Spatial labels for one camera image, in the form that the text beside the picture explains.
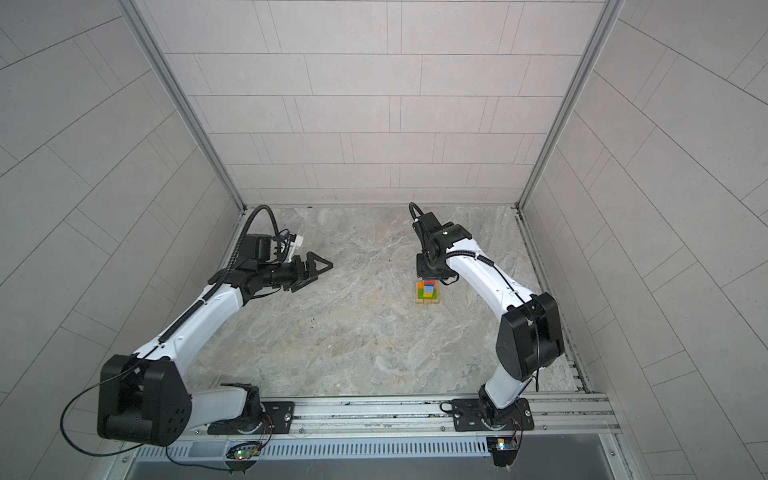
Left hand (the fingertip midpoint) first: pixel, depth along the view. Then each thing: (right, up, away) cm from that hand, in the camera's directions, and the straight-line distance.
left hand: (329, 267), depth 78 cm
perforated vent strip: (+1, -41, -10) cm, 42 cm away
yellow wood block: (+25, -8, +15) cm, 30 cm away
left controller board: (-15, -38, -14) cm, 43 cm away
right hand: (+26, -3, +6) cm, 27 cm away
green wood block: (+25, -10, +11) cm, 29 cm away
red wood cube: (+27, -6, +9) cm, 29 cm away
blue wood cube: (+27, -7, +8) cm, 29 cm away
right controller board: (+42, -41, -10) cm, 60 cm away
